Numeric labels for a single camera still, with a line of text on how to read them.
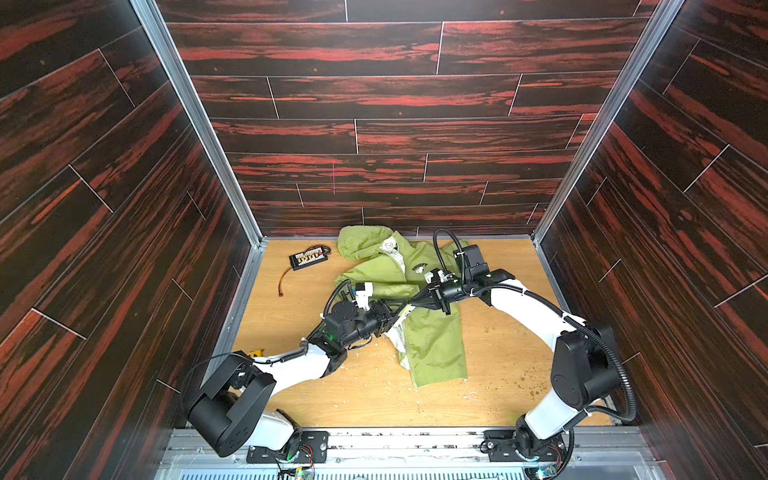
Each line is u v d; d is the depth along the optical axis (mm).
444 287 743
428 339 927
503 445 734
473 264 693
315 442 745
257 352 887
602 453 731
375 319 719
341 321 628
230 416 424
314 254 1120
